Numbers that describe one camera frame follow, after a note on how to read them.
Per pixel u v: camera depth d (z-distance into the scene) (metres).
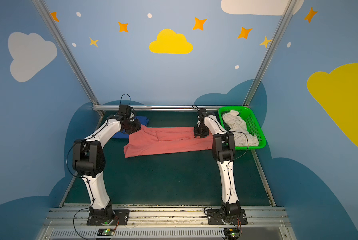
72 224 0.68
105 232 0.71
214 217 0.74
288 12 0.71
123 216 0.75
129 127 0.84
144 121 1.10
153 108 1.38
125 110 0.79
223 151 0.66
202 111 0.84
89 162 0.52
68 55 0.85
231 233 0.71
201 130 0.89
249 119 1.12
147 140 1.02
